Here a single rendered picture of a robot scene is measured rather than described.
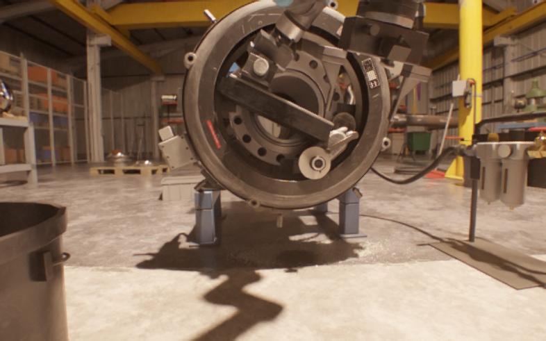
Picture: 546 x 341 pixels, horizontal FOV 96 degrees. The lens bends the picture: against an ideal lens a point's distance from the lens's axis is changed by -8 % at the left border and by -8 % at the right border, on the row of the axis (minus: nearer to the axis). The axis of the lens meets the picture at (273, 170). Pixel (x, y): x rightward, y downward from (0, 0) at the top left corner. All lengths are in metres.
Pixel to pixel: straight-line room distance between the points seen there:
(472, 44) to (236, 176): 4.13
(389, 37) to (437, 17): 14.32
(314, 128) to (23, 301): 0.80
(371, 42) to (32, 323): 0.56
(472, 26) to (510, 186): 3.67
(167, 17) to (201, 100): 12.57
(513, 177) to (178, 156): 1.18
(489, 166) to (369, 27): 0.95
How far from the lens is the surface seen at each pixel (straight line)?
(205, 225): 1.29
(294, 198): 0.93
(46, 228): 0.37
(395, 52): 0.45
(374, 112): 1.02
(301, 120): 0.90
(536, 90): 12.85
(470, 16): 4.77
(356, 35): 0.46
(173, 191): 2.50
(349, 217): 1.39
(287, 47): 0.85
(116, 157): 5.75
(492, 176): 1.29
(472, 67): 4.56
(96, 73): 13.32
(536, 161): 1.27
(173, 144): 0.95
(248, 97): 0.89
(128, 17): 14.10
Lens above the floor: 0.44
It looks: 5 degrees down
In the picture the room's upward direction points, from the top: 1 degrees counter-clockwise
